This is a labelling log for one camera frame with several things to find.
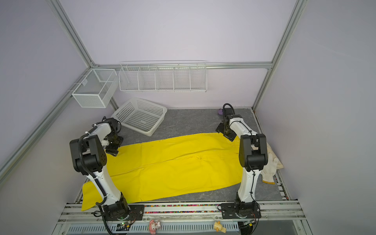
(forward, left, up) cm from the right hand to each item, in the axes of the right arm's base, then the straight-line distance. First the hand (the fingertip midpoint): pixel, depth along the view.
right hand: (224, 134), depth 98 cm
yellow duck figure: (-51, +9, -1) cm, 52 cm away
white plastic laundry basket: (+21, +64, -3) cm, 67 cm away
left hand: (-9, +68, -1) cm, 69 cm away
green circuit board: (-50, +56, -6) cm, 76 cm away
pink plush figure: (-51, +40, -2) cm, 64 cm away
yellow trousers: (-21, +36, -4) cm, 42 cm away
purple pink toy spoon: (+27, -1, -5) cm, 27 cm away
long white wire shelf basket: (+31, +42, +26) cm, 58 cm away
